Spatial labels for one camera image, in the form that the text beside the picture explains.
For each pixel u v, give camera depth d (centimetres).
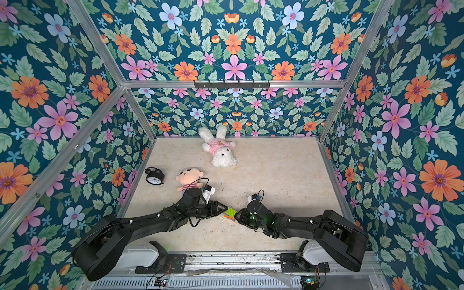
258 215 65
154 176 93
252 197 82
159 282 72
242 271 72
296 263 72
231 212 82
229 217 83
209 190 82
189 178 91
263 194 82
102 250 42
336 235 48
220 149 102
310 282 71
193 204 69
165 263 68
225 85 93
